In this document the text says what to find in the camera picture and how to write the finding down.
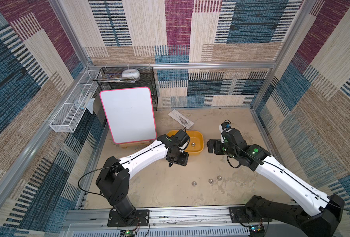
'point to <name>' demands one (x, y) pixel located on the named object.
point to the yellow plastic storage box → (196, 142)
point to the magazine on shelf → (115, 77)
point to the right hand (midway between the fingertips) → (214, 141)
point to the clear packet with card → (181, 119)
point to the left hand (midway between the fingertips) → (183, 161)
